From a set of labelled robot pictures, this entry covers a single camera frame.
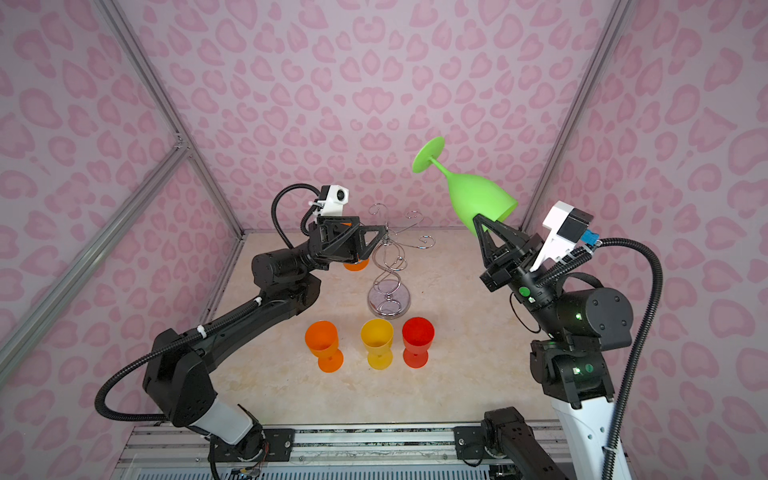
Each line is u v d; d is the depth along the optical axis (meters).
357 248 0.55
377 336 0.82
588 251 0.36
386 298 0.98
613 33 0.72
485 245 0.44
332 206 0.54
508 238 0.41
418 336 0.77
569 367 0.38
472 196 0.46
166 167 0.84
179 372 0.42
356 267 0.88
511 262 0.41
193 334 0.46
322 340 0.78
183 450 0.75
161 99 0.82
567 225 0.35
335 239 0.47
